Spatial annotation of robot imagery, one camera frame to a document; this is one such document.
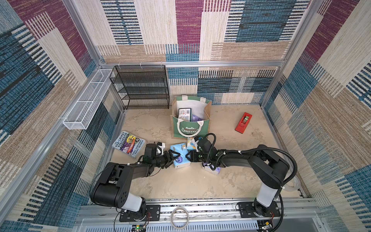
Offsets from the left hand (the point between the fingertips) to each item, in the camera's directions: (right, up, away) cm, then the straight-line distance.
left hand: (178, 157), depth 88 cm
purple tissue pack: (+11, +23, +14) cm, 29 cm away
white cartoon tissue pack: (+8, +7, +2) cm, 11 cm away
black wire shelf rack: (-28, +47, +20) cm, 58 cm away
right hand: (+7, -1, +3) cm, 7 cm away
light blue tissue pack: (+2, -1, -2) cm, 3 cm away
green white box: (+4, +26, +8) cm, 28 cm away
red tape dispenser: (+45, +21, +16) cm, 52 cm away
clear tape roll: (+65, -14, -5) cm, 67 cm away
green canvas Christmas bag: (+14, +31, +8) cm, 35 cm away
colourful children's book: (-33, +6, +9) cm, 35 cm away
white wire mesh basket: (-47, +25, -17) cm, 56 cm away
